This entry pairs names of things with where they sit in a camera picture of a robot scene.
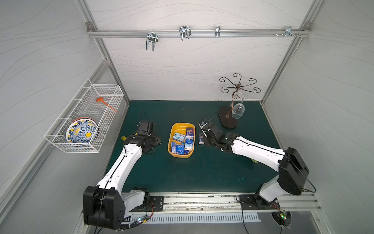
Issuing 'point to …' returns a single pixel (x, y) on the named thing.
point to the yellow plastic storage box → (180, 127)
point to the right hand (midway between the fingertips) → (208, 133)
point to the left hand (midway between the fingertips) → (157, 140)
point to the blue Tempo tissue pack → (180, 149)
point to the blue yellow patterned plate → (82, 130)
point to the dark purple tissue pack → (190, 131)
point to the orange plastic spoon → (101, 99)
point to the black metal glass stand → (225, 113)
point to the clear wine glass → (238, 110)
